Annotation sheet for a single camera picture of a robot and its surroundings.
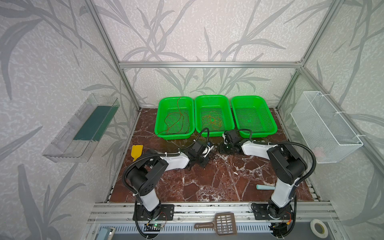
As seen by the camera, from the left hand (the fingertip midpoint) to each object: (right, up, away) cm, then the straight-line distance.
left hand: (209, 154), depth 92 cm
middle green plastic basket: (+4, +27, +20) cm, 34 cm away
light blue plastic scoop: (+29, -15, -13) cm, 36 cm away
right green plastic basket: (+33, +27, +20) cm, 47 cm away
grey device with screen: (-46, -28, -28) cm, 61 cm away
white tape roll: (+49, -28, -22) cm, 60 cm away
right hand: (+7, +5, +5) cm, 10 cm away
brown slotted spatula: (+6, -29, -22) cm, 36 cm away
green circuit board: (-25, -29, -22) cm, 44 cm away
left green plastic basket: (-26, +23, +23) cm, 41 cm away
